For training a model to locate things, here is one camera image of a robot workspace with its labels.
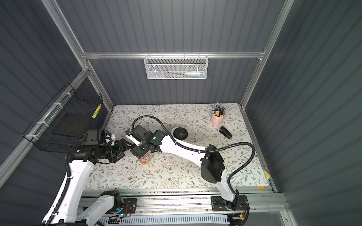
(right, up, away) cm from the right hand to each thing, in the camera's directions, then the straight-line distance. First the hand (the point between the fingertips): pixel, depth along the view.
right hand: (139, 148), depth 77 cm
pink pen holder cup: (+49, +15, +25) cm, 57 cm away
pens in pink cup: (+50, +22, +22) cm, 59 cm away
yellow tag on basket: (-27, +18, +3) cm, 33 cm away
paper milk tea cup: (+2, -8, +6) cm, 10 cm away
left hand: (-4, 0, -3) cm, 5 cm away
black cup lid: (+23, +8, +6) cm, 25 cm away
